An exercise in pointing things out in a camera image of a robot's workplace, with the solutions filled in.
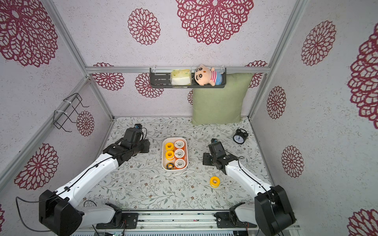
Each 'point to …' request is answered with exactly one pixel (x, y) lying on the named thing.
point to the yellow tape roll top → (171, 148)
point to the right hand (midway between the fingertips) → (206, 155)
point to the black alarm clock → (240, 137)
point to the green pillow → (221, 105)
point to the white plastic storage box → (164, 161)
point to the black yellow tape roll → (170, 165)
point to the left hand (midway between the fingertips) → (147, 144)
